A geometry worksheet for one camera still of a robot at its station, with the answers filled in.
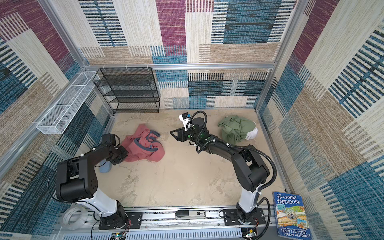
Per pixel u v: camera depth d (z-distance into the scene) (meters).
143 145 0.93
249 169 0.48
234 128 0.93
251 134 1.00
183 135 0.77
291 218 0.72
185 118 0.78
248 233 0.71
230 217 0.73
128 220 0.73
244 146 0.52
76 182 0.48
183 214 0.71
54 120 0.70
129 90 1.10
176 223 0.73
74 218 0.75
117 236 0.71
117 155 0.81
